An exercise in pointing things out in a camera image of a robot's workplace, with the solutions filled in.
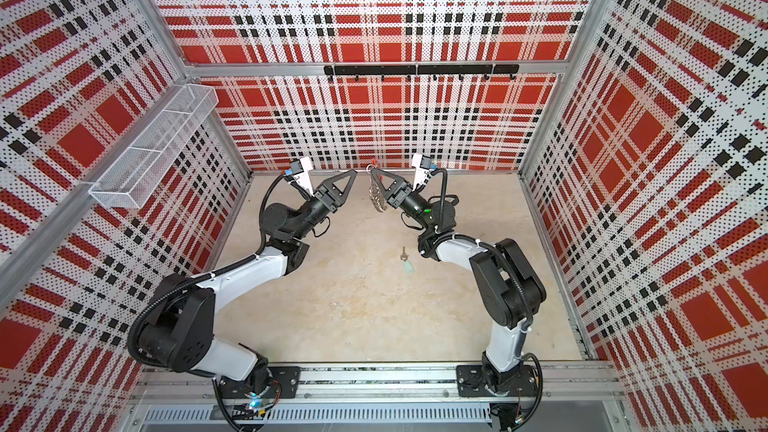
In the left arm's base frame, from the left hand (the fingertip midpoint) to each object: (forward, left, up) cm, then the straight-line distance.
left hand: (358, 176), depth 69 cm
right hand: (+1, -2, 0) cm, 3 cm away
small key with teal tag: (-4, -12, -37) cm, 39 cm away
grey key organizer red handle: (-1, -3, -4) cm, 6 cm away
